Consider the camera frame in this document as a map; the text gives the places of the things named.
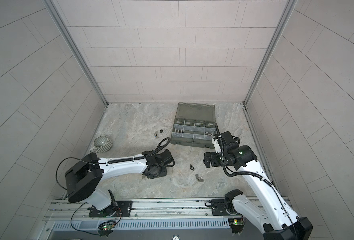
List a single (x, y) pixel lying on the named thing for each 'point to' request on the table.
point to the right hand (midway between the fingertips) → (211, 160)
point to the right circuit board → (236, 224)
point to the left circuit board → (107, 227)
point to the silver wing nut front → (199, 179)
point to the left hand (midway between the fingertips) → (167, 173)
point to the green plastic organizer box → (194, 125)
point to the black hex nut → (161, 130)
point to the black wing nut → (192, 167)
